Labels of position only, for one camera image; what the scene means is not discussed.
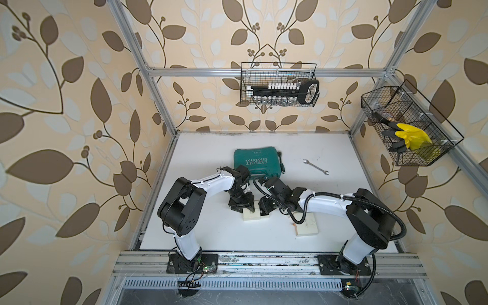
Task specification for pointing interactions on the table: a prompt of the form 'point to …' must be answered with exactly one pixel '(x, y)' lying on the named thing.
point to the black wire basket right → (396, 105)
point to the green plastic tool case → (260, 161)
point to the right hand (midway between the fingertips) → (261, 203)
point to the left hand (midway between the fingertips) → (248, 208)
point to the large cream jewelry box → (309, 227)
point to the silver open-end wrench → (307, 161)
